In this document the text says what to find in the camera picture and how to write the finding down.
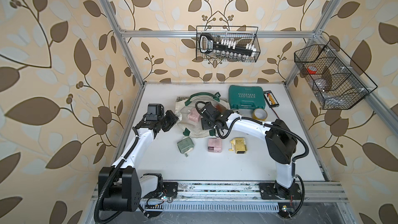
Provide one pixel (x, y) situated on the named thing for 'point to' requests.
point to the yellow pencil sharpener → (239, 145)
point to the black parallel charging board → (270, 99)
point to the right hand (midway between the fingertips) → (206, 122)
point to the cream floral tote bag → (189, 120)
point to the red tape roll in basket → (312, 69)
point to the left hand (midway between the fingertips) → (176, 115)
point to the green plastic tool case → (246, 97)
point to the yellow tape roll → (255, 117)
